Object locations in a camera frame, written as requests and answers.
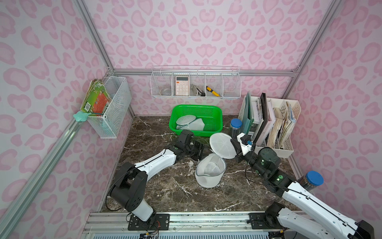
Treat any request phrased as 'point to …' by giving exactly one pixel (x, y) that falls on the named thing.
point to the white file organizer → (286, 150)
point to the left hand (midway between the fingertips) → (210, 145)
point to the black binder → (265, 114)
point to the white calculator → (182, 84)
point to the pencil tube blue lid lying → (311, 179)
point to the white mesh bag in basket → (190, 122)
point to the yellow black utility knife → (213, 91)
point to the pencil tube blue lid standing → (236, 124)
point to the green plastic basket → (203, 120)
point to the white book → (262, 140)
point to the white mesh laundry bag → (211, 167)
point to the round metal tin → (166, 92)
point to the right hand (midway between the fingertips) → (232, 139)
